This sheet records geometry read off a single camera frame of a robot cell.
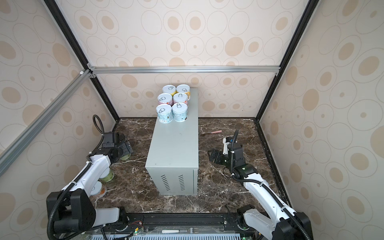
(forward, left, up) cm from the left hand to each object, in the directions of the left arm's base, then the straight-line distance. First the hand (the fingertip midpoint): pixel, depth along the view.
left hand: (126, 146), depth 86 cm
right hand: (-5, -51, +1) cm, 51 cm away
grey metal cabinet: (-18, -32, +20) cm, 41 cm away
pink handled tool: (+23, -56, -15) cm, 62 cm away
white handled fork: (-39, -39, -12) cm, 56 cm away
